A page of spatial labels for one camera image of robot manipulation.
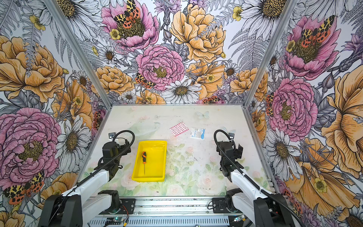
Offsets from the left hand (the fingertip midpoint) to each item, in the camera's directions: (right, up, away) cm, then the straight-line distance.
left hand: (119, 146), depth 88 cm
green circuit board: (+6, -33, -18) cm, 38 cm away
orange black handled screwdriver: (+15, -7, +2) cm, 16 cm away
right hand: (+68, 0, -1) cm, 68 cm away
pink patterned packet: (+36, +9, +17) cm, 41 cm away
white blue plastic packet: (+50, +6, +17) cm, 53 cm away
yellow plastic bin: (+22, -13, 0) cm, 25 cm away
